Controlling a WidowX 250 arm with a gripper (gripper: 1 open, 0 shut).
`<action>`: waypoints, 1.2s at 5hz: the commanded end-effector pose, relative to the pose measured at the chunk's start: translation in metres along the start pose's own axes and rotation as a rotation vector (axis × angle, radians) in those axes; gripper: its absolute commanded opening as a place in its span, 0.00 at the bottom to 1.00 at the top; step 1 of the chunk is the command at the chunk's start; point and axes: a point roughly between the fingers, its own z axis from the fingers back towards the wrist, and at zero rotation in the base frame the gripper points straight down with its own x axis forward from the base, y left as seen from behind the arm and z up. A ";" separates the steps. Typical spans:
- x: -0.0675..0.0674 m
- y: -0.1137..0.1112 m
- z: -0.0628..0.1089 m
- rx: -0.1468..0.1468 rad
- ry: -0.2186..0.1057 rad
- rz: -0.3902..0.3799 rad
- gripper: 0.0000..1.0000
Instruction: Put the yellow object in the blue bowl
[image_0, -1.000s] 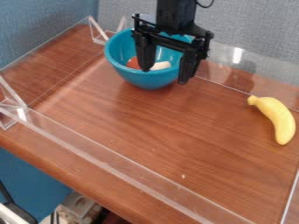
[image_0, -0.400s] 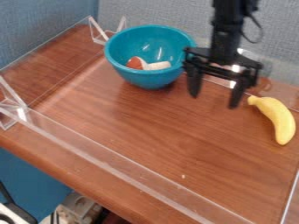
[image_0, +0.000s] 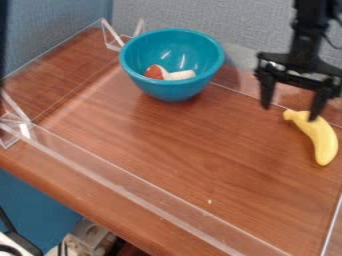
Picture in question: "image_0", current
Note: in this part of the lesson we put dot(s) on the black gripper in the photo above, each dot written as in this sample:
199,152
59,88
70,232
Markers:
322,78

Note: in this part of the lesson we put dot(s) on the yellow toy banana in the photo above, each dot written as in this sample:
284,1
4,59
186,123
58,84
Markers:
320,132

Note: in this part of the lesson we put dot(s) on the blue bowl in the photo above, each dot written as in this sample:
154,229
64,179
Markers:
178,49

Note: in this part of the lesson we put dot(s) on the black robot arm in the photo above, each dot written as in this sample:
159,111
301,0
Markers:
310,26

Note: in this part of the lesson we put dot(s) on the red and white toy mushroom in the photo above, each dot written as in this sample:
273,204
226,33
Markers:
157,72

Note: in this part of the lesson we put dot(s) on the clear acrylic table barrier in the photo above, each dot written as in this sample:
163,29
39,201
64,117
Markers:
203,178

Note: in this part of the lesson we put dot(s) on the white power strip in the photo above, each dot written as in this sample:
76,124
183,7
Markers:
87,240

